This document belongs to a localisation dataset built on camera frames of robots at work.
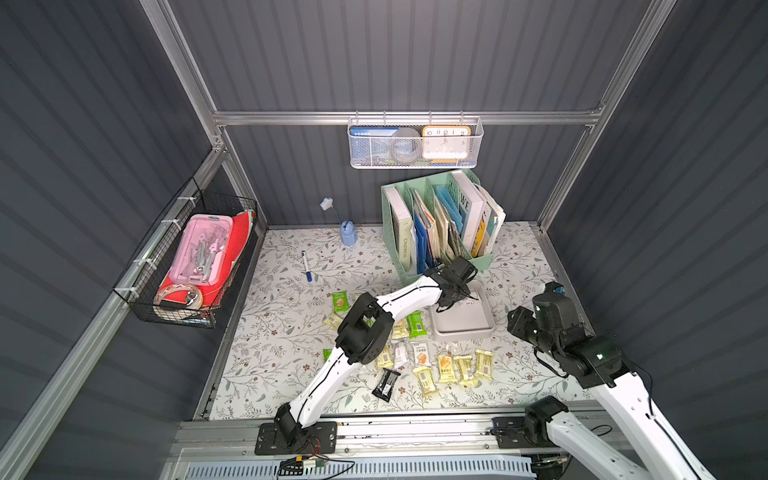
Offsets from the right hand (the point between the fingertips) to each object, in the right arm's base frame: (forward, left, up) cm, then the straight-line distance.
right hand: (521, 316), depth 73 cm
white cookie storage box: (+10, +8, -22) cm, 25 cm away
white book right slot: (+36, +8, +4) cm, 37 cm away
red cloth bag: (+21, +73, +12) cm, 77 cm away
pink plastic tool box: (+10, +78, +12) cm, 80 cm away
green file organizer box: (+29, +21, +5) cm, 36 cm away
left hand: (+17, +9, -16) cm, 25 cm away
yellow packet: (-6, +17, -19) cm, 26 cm away
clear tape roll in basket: (-1, +77, +9) cm, 77 cm away
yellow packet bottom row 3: (-5, +6, -19) cm, 20 cm away
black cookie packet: (-12, +34, -18) cm, 40 cm away
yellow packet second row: (-5, +35, -18) cm, 39 cm away
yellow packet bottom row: (-10, +23, -18) cm, 31 cm away
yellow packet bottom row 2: (-7, +12, -18) cm, 23 cm away
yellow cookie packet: (+5, +30, -18) cm, 35 cm away
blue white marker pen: (+27, +63, -19) cm, 71 cm away
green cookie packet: (+7, +25, -19) cm, 32 cm away
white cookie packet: (-3, +24, -19) cm, 30 cm away
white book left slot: (+26, +29, +4) cm, 40 cm away
